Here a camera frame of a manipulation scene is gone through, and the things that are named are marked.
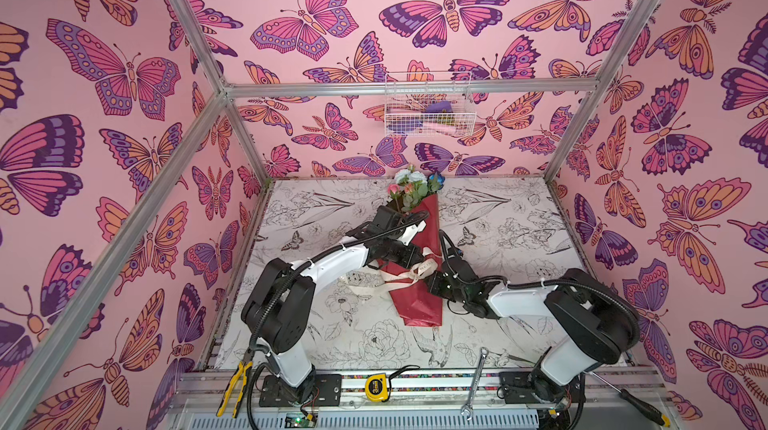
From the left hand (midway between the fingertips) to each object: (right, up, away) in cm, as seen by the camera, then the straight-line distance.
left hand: (426, 256), depth 85 cm
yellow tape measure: (-14, -30, -12) cm, 35 cm away
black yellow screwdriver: (+48, -32, -15) cm, 60 cm away
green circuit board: (-32, -38, -13) cm, 51 cm away
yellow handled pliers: (-48, -28, -8) cm, 56 cm away
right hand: (0, -7, +6) cm, 9 cm away
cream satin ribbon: (-1, -6, +5) cm, 8 cm away
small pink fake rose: (-9, +21, +28) cm, 36 cm away
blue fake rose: (+7, +24, +28) cm, 38 cm away
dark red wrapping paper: (-4, -14, +3) cm, 15 cm away
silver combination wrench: (+9, -34, -13) cm, 38 cm away
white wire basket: (+2, +47, +12) cm, 49 cm away
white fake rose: (-5, +26, +28) cm, 39 cm away
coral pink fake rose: (-3, +21, +28) cm, 35 cm away
